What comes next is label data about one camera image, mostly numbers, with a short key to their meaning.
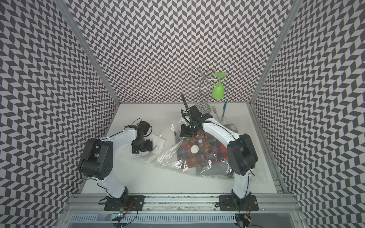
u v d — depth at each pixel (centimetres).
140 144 78
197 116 66
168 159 80
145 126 80
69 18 75
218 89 94
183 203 75
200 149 86
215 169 80
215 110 115
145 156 85
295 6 67
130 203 71
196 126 65
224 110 114
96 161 47
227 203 73
